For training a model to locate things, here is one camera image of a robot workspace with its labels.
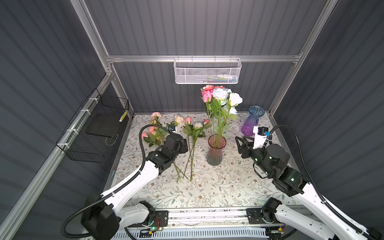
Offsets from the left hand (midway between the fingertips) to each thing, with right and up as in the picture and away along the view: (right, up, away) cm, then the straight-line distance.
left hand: (181, 140), depth 80 cm
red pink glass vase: (+20, -1, +4) cm, 20 cm away
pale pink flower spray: (-20, +1, +22) cm, 30 cm away
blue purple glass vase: (+47, +17, +16) cm, 52 cm away
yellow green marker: (-32, +14, +2) cm, 35 cm away
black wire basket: (-42, +5, -7) cm, 43 cm away
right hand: (+29, +2, -14) cm, 32 cm away
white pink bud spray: (+7, +4, +25) cm, 26 cm away
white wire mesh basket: (+16, +50, +32) cm, 61 cm away
